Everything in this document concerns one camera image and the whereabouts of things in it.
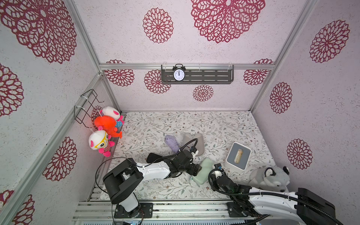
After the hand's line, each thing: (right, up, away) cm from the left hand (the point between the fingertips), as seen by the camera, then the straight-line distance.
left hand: (196, 166), depth 85 cm
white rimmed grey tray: (+23, +6, +5) cm, 24 cm away
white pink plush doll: (-56, +34, +9) cm, 66 cm away
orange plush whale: (-55, +25, +3) cm, 61 cm away
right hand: (+7, -6, 0) cm, 10 cm away
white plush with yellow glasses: (-56, +17, -6) cm, 59 cm away
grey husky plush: (+35, 0, -19) cm, 40 cm away
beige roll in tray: (+28, +4, +7) cm, 29 cm away
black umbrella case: (-28, +4, +4) cm, 28 cm away
